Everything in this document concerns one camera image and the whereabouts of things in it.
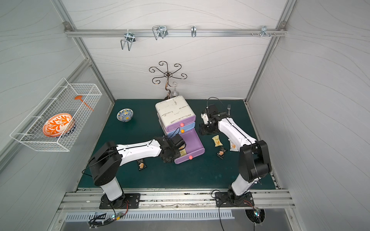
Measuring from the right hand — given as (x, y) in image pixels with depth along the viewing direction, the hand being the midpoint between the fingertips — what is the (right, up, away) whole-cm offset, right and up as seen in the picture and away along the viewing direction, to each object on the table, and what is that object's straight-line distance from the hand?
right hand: (205, 129), depth 89 cm
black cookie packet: (-39, -20, -4) cm, 44 cm away
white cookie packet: (+19, -12, +4) cm, 23 cm away
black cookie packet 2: (+10, -15, +2) cm, 18 cm away
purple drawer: (-18, +3, -8) cm, 20 cm away
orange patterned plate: (-70, +5, -25) cm, 74 cm away
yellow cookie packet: (+9, -8, +7) cm, 14 cm away
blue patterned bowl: (-60, +9, +20) cm, 64 cm away
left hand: (-17, -16, -3) cm, 24 cm away
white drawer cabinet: (-21, +12, -5) cm, 24 cm away
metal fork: (+22, +15, +26) cm, 38 cm away
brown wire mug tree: (-24, +36, +4) cm, 43 cm away
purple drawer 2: (-7, -12, +1) cm, 14 cm away
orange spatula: (-72, +19, -10) cm, 75 cm away
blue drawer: (-15, 0, 0) cm, 15 cm away
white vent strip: (-18, -41, -19) cm, 48 cm away
